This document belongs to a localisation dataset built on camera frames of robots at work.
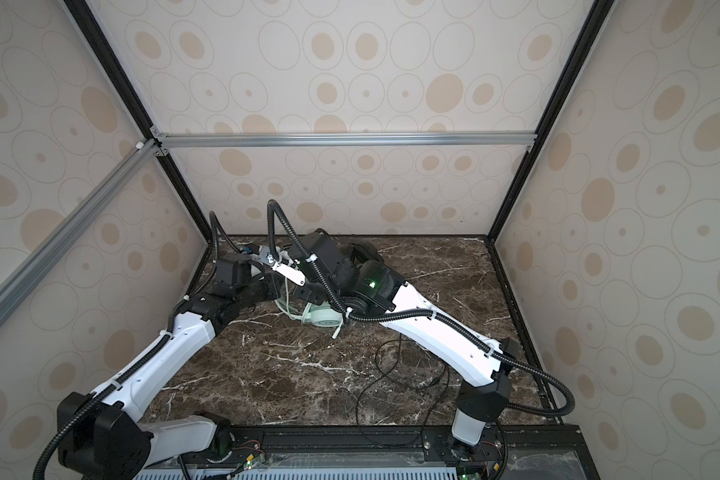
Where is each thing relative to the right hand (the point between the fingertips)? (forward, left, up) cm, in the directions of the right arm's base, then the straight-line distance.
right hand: (305, 262), depth 64 cm
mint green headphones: (-3, -2, -16) cm, 16 cm away
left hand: (+8, +8, -14) cm, 18 cm away
